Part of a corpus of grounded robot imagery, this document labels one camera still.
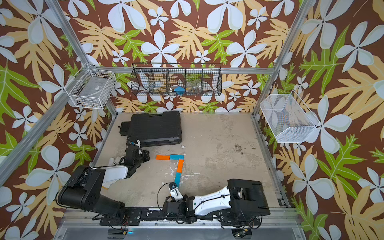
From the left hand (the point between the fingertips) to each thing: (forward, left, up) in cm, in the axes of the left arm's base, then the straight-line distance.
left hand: (149, 149), depth 96 cm
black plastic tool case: (+14, -1, +3) cm, 14 cm away
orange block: (-4, -9, -2) cm, 10 cm away
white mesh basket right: (+7, -81, +24) cm, 85 cm away
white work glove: (-5, +21, -4) cm, 22 cm away
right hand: (-31, -17, -4) cm, 36 cm away
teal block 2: (-18, -20, -4) cm, 27 cm away
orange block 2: (-10, -21, -4) cm, 23 cm away
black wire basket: (+38, -18, +28) cm, 50 cm away
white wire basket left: (+24, +32, +29) cm, 50 cm away
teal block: (-4, -18, -3) cm, 19 cm away
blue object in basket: (+29, -20, +25) cm, 43 cm away
